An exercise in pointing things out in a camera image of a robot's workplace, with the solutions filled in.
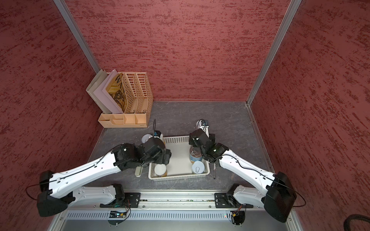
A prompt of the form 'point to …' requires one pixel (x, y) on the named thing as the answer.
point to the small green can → (198, 167)
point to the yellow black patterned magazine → (117, 90)
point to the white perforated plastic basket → (179, 165)
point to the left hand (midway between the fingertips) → (161, 156)
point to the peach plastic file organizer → (138, 111)
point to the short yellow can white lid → (160, 170)
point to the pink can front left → (145, 137)
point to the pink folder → (104, 96)
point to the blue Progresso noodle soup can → (195, 154)
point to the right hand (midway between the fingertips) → (199, 137)
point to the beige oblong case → (138, 171)
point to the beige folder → (96, 81)
